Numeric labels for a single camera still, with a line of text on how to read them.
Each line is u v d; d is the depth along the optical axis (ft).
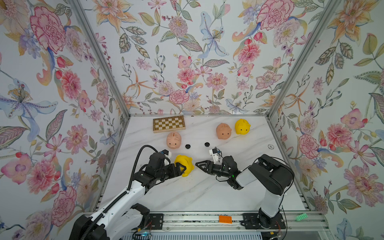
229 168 2.31
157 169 2.04
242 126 3.40
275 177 1.65
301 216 2.46
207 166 2.59
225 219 2.45
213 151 2.77
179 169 2.37
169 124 3.72
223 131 3.31
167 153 2.55
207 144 3.40
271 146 3.39
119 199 1.58
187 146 3.39
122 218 1.87
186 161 2.67
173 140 3.13
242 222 2.43
